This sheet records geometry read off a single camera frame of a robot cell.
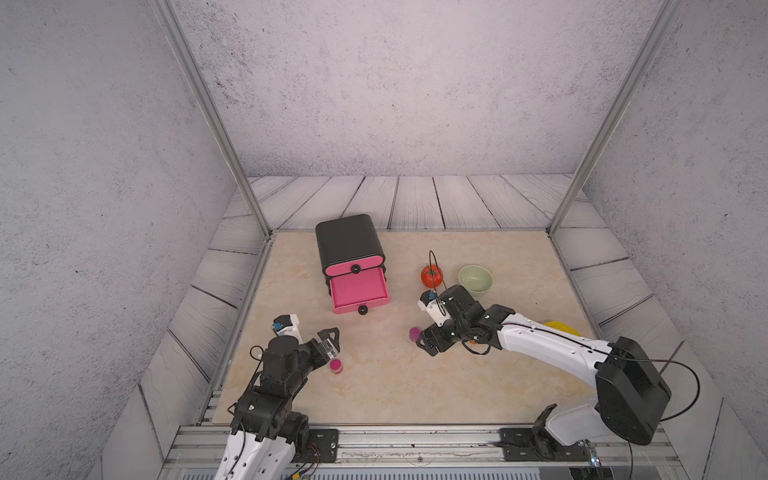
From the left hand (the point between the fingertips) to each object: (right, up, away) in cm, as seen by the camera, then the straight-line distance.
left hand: (331, 336), depth 77 cm
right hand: (+25, -1, +6) cm, 26 cm away
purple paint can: (+22, -3, +14) cm, 26 cm away
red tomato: (+28, +14, +22) cm, 39 cm away
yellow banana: (+66, -1, +14) cm, 67 cm away
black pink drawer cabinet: (+4, +18, +14) cm, 23 cm away
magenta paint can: (0, -10, +8) cm, 13 cm away
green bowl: (+43, +12, +25) cm, 51 cm away
